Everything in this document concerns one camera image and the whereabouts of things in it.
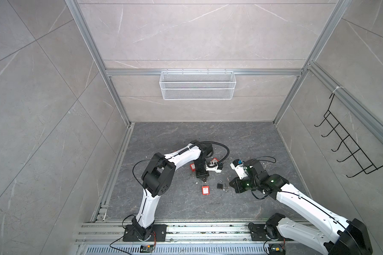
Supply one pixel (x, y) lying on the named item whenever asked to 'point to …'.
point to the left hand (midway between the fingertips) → (204, 174)
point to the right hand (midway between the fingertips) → (230, 182)
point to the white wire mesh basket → (198, 85)
